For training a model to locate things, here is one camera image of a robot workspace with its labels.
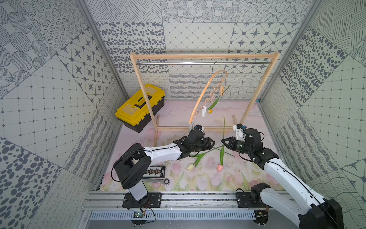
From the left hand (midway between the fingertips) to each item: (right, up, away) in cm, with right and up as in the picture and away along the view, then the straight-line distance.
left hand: (213, 141), depth 82 cm
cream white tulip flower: (-8, -12, +9) cm, 16 cm away
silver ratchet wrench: (-28, -23, -1) cm, 36 cm away
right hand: (+5, 0, -2) cm, 5 cm away
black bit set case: (-35, -18, +1) cm, 39 cm away
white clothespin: (-7, +17, -10) cm, 21 cm away
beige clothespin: (+5, +30, -1) cm, 30 cm away
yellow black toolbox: (-49, +16, +9) cm, 52 cm away
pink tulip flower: (+2, -12, -8) cm, 15 cm away
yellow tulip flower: (0, +19, +15) cm, 24 cm away
